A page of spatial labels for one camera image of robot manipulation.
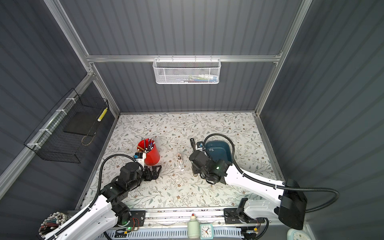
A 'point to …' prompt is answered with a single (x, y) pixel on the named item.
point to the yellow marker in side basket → (100, 117)
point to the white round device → (297, 234)
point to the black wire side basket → (63, 136)
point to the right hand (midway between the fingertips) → (197, 163)
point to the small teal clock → (206, 231)
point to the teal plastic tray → (219, 149)
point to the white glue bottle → (193, 228)
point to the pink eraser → (180, 162)
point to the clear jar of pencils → (53, 220)
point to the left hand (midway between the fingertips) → (155, 167)
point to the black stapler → (193, 145)
